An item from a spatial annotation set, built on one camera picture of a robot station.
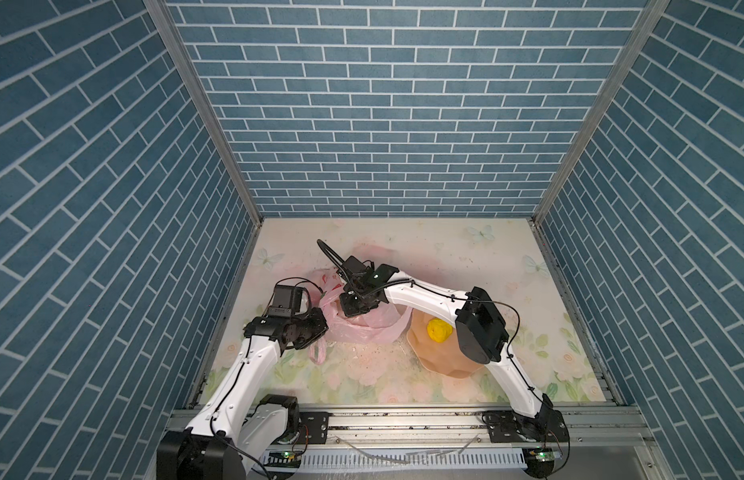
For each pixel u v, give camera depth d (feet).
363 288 2.32
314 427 2.42
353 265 2.35
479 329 1.79
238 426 1.43
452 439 2.42
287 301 2.10
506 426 2.42
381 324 2.81
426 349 2.77
